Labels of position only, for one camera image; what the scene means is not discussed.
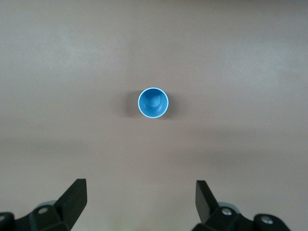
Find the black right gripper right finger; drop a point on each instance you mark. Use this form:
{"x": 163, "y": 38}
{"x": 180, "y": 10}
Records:
{"x": 209, "y": 209}

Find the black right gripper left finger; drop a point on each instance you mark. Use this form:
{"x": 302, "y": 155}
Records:
{"x": 69, "y": 207}

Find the blue plastic cup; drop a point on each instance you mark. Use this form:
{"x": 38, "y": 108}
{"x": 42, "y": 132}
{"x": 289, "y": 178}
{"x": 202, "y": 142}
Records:
{"x": 154, "y": 106}

